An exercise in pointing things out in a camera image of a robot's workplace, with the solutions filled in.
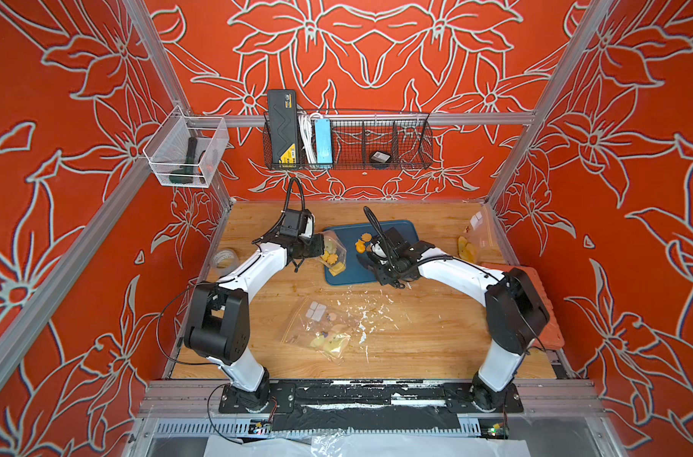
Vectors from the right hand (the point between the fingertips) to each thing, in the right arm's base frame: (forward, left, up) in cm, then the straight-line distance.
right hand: (375, 273), depth 90 cm
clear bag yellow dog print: (+12, -35, +1) cm, 37 cm away
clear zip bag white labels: (-15, +18, -7) cm, 24 cm away
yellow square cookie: (+3, +13, -3) cm, 13 cm away
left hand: (+8, +17, +6) cm, 20 cm away
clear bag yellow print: (+8, +14, -3) cm, 16 cm away
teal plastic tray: (+17, +6, -4) cm, 18 cm away
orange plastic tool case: (-19, -49, -2) cm, 52 cm away
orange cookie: (+14, +5, -5) cm, 15 cm away
